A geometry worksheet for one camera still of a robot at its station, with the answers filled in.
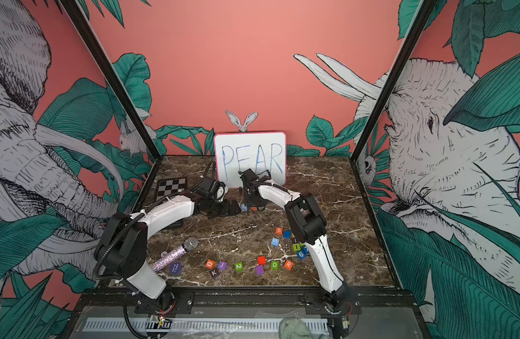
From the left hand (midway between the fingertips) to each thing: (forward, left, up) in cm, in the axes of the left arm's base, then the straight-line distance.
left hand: (234, 208), depth 90 cm
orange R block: (-22, -22, -7) cm, 32 cm away
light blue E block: (+4, -4, -6) cm, 8 cm away
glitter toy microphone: (-14, +17, -4) cm, 22 cm away
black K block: (-24, +7, -7) cm, 26 cm away
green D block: (-22, -17, -7) cm, 29 cm away
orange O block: (-21, +9, -7) cm, 24 cm away
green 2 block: (-22, -3, -7) cm, 24 cm away
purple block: (-24, -10, -8) cm, 27 cm away
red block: (-20, -11, -8) cm, 24 cm away
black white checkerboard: (+17, +34, -5) cm, 38 cm away
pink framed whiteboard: (+26, -12, +9) cm, 30 cm away
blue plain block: (-9, -23, -10) cm, 27 cm away
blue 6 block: (-19, -28, -7) cm, 34 cm away
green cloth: (-43, -22, -6) cm, 49 cm away
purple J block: (-22, +4, -7) cm, 23 cm away
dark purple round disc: (-21, +23, -8) cm, 32 cm away
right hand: (+8, -6, -6) cm, 12 cm away
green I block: (-16, -26, -6) cm, 31 cm away
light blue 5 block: (-13, -17, -7) cm, 23 cm away
